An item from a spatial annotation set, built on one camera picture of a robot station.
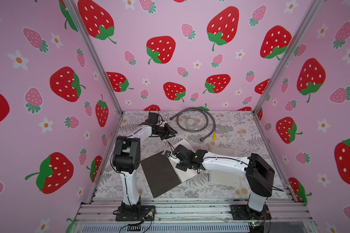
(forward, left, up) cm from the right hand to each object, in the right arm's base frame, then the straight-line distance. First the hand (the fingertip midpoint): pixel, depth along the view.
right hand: (183, 155), depth 87 cm
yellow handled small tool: (+22, -21, -8) cm, 31 cm away
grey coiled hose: (+48, -7, -6) cm, 49 cm away
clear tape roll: (+33, -4, -8) cm, 34 cm away
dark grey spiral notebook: (-9, +14, -9) cm, 19 cm away
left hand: (+15, +5, +2) cm, 16 cm away
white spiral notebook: (-10, -24, -8) cm, 27 cm away
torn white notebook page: (+14, 0, -8) cm, 16 cm away
